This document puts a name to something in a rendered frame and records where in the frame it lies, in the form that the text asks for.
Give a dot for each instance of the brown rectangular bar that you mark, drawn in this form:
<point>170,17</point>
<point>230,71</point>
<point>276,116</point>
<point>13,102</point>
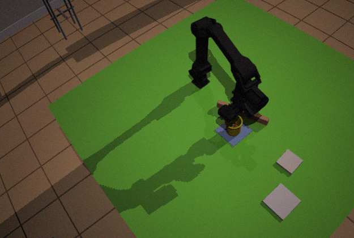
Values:
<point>257,117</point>

